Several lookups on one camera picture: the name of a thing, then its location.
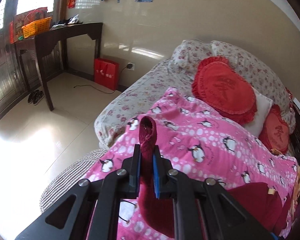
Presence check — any orange cartoon blanket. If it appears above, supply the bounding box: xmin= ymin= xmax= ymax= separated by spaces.
xmin=290 ymin=165 xmax=300 ymax=221

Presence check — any black slippers pair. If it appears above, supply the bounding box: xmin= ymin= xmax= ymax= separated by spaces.
xmin=27 ymin=89 xmax=44 ymax=105

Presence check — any red box on table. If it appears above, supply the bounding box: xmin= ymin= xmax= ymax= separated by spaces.
xmin=9 ymin=7 xmax=47 ymax=44

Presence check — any black power cable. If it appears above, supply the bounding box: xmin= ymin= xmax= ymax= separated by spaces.
xmin=73 ymin=63 xmax=134 ymax=95

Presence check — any red paper wall decoration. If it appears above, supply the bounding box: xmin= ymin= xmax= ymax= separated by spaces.
xmin=68 ymin=0 xmax=76 ymax=9

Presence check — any dark red garment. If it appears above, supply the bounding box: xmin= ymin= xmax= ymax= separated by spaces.
xmin=138 ymin=116 xmax=292 ymax=238

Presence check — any dark wooden console table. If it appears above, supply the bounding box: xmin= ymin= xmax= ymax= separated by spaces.
xmin=14 ymin=22 xmax=103 ymax=111

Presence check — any white pillow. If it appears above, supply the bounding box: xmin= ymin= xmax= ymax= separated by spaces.
xmin=243 ymin=88 xmax=273 ymax=137

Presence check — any red gift bag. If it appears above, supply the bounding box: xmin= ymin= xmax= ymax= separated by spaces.
xmin=94 ymin=58 xmax=119 ymax=90

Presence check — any pink penguin blanket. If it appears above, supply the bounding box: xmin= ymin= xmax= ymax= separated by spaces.
xmin=82 ymin=87 xmax=300 ymax=240

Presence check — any small red heart cushion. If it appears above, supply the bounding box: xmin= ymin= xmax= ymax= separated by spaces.
xmin=258 ymin=105 xmax=289 ymax=154

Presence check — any large red heart cushion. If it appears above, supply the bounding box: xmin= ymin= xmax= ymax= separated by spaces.
xmin=192 ymin=56 xmax=257 ymax=125

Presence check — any orange plastic basket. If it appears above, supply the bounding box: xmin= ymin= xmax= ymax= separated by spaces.
xmin=21 ymin=17 xmax=52 ymax=38

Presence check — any striped grey mattress edge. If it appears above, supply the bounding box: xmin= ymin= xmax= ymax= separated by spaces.
xmin=39 ymin=149 xmax=107 ymax=213

